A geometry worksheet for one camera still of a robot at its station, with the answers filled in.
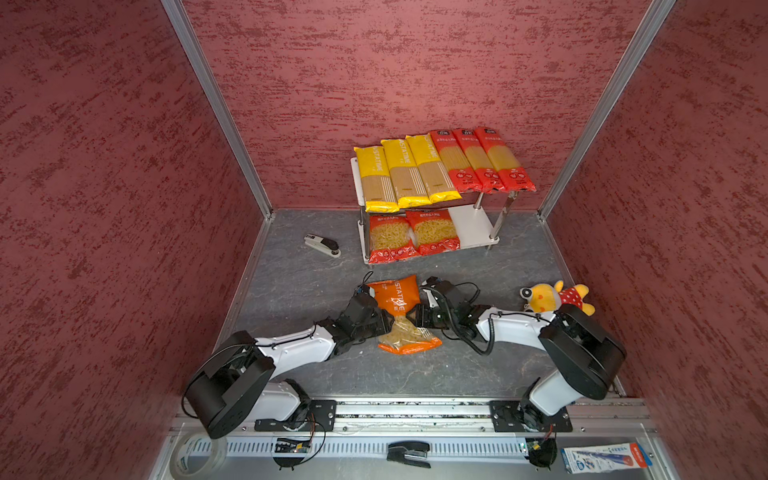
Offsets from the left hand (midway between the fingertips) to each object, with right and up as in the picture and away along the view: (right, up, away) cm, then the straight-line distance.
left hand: (389, 326), depth 87 cm
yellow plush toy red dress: (+49, +8, +3) cm, 49 cm away
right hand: (+6, +1, +1) cm, 6 cm away
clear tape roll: (-39, -26, -21) cm, 52 cm away
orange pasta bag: (+3, +8, +3) cm, 9 cm away
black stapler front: (+6, -24, -19) cm, 31 cm away
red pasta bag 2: (+15, +29, +13) cm, 35 cm away
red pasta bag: (0, +26, +12) cm, 29 cm away
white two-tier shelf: (+33, +31, +24) cm, 52 cm away
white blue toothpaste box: (+50, -25, -19) cm, 59 cm away
